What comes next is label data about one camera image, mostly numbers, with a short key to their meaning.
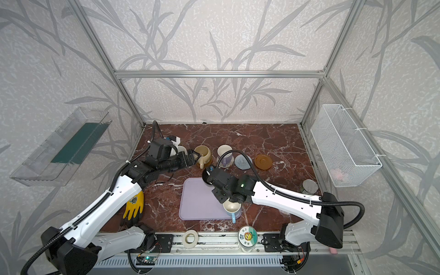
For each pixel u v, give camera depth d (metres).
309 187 0.85
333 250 0.71
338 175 0.72
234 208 0.83
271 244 0.74
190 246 0.73
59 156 0.65
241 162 1.00
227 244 0.75
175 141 0.69
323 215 0.39
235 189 0.53
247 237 0.68
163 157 0.57
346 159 0.62
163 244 0.73
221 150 0.98
